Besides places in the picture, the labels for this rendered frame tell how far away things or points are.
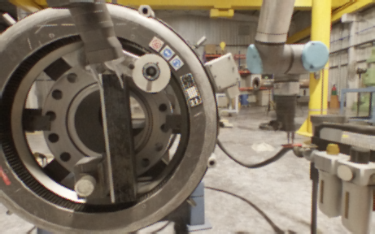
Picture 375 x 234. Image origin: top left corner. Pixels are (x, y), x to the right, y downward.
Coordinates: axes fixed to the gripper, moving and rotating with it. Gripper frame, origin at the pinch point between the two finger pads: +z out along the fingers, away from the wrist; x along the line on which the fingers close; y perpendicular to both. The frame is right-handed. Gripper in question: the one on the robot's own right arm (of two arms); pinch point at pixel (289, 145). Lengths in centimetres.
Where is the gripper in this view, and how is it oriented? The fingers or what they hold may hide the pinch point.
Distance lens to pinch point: 89.0
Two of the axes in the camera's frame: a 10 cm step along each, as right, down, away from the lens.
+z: 0.2, 10.0, 0.9
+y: -9.8, 0.4, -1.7
